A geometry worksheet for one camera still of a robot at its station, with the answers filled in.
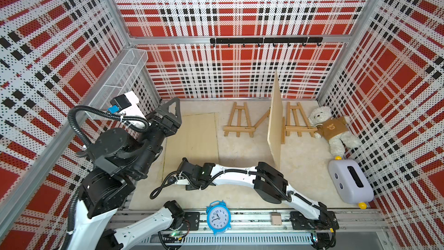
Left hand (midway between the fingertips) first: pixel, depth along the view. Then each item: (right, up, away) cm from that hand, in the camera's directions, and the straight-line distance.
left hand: (179, 102), depth 49 cm
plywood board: (-6, -18, +51) cm, 54 cm away
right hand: (-5, -34, +37) cm, 51 cm away
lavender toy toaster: (+68, -33, +27) cm, 81 cm away
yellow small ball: (+71, -42, +24) cm, 86 cm away
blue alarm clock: (+9, -47, +25) cm, 54 cm away
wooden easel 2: (+19, -12, +55) cm, 60 cm away
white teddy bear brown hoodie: (+73, -11, +47) cm, 87 cm away
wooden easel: (+56, -11, +58) cm, 82 cm away
